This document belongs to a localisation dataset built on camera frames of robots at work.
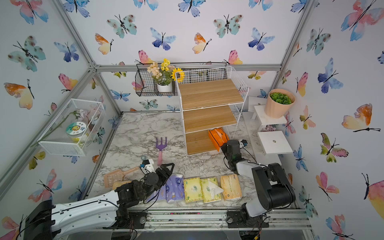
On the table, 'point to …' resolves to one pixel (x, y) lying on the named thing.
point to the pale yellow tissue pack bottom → (211, 191)
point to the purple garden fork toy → (160, 147)
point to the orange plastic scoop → (117, 175)
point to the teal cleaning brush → (143, 157)
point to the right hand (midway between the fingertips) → (224, 141)
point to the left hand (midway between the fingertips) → (175, 167)
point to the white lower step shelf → (273, 143)
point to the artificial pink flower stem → (82, 114)
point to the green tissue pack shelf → (193, 189)
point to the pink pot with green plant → (279, 102)
